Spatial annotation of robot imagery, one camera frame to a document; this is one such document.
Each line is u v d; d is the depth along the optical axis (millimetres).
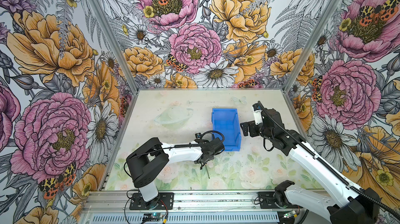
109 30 883
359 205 382
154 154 506
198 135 814
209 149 685
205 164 852
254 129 701
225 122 1026
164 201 739
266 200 739
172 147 515
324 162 458
